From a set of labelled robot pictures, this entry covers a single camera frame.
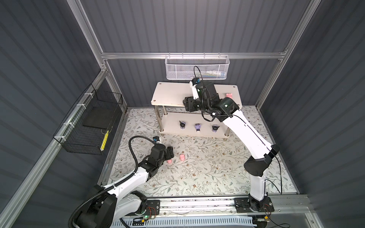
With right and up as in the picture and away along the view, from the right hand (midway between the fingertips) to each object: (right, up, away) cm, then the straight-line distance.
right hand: (188, 101), depth 71 cm
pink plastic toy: (-11, -35, +17) cm, 41 cm away
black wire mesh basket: (-54, -15, +1) cm, 56 cm away
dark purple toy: (-3, -12, +25) cm, 28 cm away
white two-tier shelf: (-10, +5, +8) cm, 14 cm away
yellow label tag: (-41, -21, -4) cm, 46 cm away
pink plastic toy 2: (-3, -33, +20) cm, 39 cm away
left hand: (-12, -27, +16) cm, 33 cm away
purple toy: (+7, -14, +26) cm, 30 cm away
